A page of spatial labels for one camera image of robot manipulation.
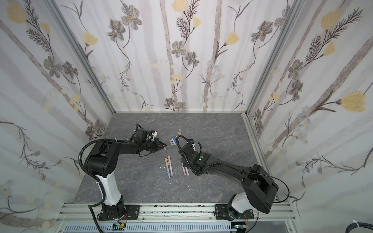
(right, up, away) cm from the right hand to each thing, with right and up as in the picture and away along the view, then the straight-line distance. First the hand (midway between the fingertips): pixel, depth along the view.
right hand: (187, 156), depth 84 cm
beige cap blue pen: (-13, -8, +6) cm, 16 cm away
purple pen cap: (-15, +3, +12) cm, 19 cm away
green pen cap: (-12, +6, +17) cm, 22 cm away
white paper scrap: (-17, -8, +7) cm, 20 cm away
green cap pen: (0, -10, +4) cm, 11 cm away
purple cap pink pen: (-2, -10, +4) cm, 11 cm away
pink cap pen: (-11, -6, +7) cm, 15 cm away
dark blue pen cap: (-9, +8, +18) cm, 22 cm away
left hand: (-14, +6, +13) cm, 20 cm away
